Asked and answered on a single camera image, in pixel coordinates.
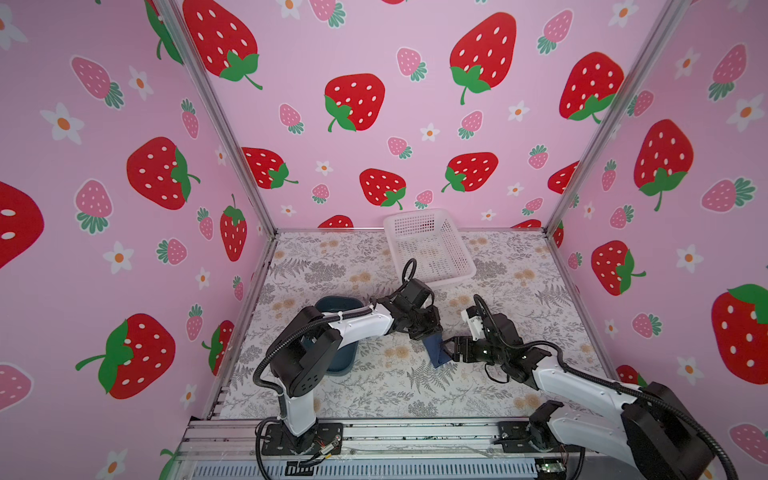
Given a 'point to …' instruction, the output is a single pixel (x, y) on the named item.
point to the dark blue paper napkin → (436, 349)
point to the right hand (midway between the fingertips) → (446, 345)
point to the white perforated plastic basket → (432, 239)
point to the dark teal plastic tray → (345, 356)
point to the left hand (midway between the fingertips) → (449, 328)
